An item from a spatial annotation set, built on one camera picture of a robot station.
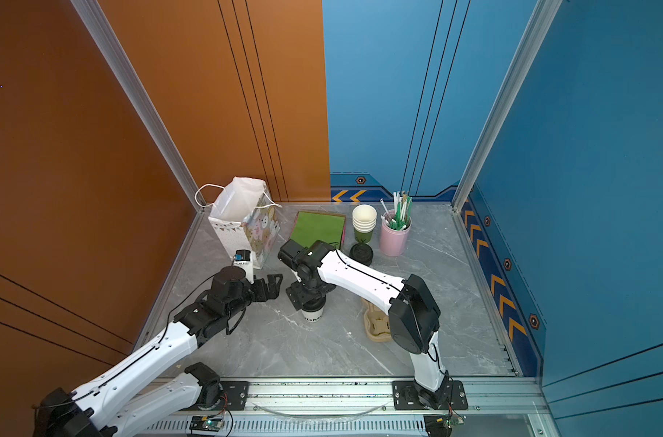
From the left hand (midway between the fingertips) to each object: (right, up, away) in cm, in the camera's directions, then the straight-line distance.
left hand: (272, 273), depth 81 cm
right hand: (+11, -7, 0) cm, 13 cm away
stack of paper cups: (+29, +17, +18) cm, 39 cm away
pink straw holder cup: (+40, +8, +18) cm, 45 cm away
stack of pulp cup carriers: (+32, -16, +4) cm, 36 cm away
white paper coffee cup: (+12, -12, 0) cm, 17 cm away
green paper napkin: (+9, +14, +27) cm, 31 cm away
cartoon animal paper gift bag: (-8, +17, 0) cm, 19 cm away
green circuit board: (-16, -38, -10) cm, 42 cm away
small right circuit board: (+46, -38, -11) cm, 61 cm away
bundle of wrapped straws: (+42, +20, +11) cm, 48 cm away
